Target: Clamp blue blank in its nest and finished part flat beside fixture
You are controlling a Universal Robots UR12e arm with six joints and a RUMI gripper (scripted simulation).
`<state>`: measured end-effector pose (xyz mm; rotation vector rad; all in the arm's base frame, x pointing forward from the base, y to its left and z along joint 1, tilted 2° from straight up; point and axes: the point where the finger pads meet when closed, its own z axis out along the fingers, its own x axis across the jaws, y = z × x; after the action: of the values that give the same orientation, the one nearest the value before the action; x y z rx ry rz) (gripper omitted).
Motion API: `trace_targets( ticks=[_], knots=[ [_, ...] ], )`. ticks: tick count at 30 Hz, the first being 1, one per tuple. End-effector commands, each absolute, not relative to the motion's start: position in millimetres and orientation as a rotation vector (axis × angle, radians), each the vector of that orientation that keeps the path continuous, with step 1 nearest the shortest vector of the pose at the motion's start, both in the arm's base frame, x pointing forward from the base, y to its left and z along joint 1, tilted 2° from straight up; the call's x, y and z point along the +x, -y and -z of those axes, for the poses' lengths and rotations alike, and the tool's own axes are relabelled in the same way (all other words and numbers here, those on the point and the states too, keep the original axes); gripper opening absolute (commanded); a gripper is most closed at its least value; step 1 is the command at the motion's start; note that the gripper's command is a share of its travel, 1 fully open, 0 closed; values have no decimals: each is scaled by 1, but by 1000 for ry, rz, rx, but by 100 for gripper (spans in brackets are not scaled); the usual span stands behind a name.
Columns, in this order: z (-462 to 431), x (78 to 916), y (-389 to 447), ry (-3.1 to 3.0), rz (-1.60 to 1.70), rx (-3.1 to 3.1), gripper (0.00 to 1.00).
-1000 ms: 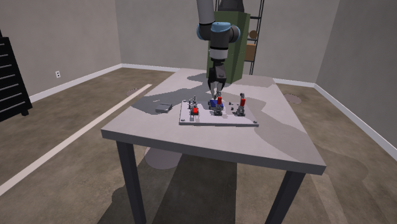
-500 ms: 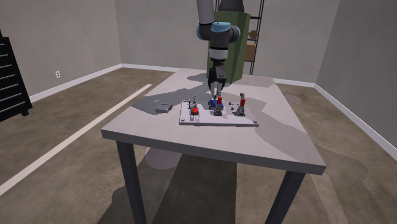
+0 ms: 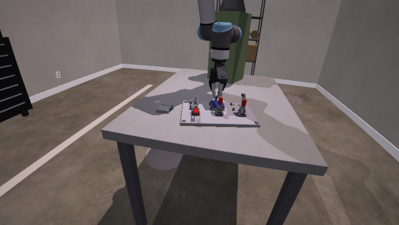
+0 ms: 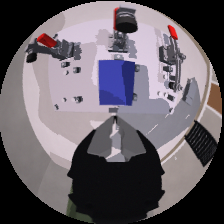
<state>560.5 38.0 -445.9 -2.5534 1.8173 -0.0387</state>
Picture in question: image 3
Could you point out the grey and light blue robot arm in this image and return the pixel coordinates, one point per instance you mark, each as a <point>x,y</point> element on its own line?
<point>220,33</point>

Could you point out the toggle clamp with red handle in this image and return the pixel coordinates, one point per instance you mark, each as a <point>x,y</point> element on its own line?
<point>240,113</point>
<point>195,111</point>

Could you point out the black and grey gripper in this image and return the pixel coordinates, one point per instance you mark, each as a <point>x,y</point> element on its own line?
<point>213,79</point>

